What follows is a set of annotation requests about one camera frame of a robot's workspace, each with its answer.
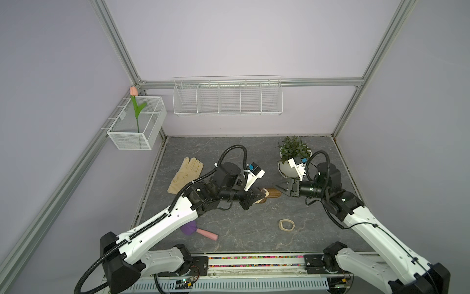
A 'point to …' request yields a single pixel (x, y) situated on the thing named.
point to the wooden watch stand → (273, 193)
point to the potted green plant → (291, 147)
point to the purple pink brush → (190, 228)
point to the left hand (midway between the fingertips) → (263, 197)
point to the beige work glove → (190, 171)
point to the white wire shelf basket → (257, 95)
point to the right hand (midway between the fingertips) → (273, 185)
